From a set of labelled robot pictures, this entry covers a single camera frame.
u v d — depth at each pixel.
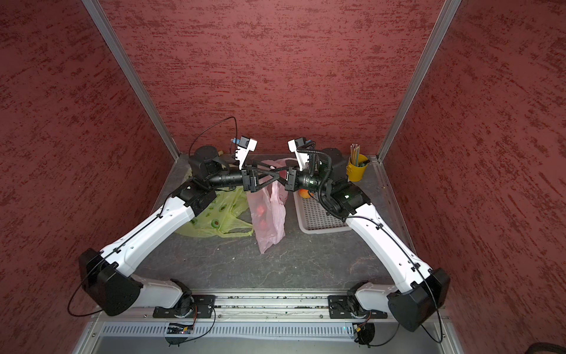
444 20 0.73
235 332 0.77
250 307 0.76
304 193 1.00
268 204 0.79
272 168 0.62
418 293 0.37
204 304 0.74
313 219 0.95
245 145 0.58
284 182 0.62
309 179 0.56
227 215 0.92
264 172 0.57
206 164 0.52
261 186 0.57
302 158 0.59
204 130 1.11
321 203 0.52
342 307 0.74
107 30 0.75
